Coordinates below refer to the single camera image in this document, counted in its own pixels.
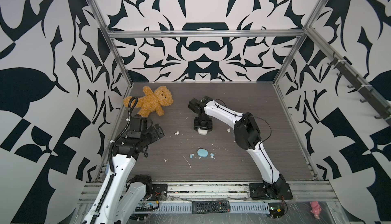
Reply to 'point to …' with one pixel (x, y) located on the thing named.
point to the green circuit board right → (276, 210)
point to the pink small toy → (316, 209)
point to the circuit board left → (145, 207)
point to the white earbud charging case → (202, 132)
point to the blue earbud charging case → (202, 152)
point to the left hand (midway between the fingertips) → (154, 130)
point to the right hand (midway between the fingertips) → (199, 130)
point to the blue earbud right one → (212, 155)
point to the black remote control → (212, 206)
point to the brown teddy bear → (151, 101)
